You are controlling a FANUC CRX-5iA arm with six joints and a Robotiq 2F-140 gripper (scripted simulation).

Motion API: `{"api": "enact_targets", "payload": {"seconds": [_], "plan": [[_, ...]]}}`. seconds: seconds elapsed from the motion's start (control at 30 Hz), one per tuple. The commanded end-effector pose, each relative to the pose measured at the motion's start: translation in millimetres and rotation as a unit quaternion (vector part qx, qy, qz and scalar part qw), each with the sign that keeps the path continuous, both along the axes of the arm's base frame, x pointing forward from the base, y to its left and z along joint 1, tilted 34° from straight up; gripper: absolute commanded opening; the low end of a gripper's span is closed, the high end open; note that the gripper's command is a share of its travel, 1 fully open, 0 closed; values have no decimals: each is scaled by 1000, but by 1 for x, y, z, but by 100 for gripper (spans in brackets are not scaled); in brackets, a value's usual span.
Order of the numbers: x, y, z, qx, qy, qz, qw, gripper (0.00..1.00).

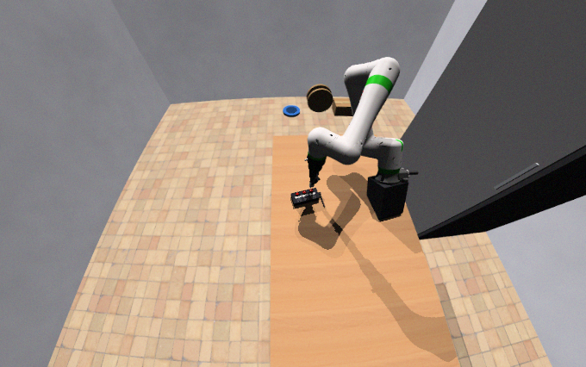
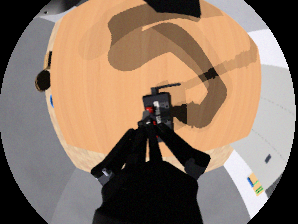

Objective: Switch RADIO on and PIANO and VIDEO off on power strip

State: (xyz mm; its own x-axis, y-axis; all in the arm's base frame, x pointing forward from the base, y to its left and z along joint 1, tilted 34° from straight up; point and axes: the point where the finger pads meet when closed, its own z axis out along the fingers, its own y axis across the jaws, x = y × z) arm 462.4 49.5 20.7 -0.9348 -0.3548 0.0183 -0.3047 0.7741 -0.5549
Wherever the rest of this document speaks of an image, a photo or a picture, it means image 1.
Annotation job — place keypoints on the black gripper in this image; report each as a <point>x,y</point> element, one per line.
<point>313,174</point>

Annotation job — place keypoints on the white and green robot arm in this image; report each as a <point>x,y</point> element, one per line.
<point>382,75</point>

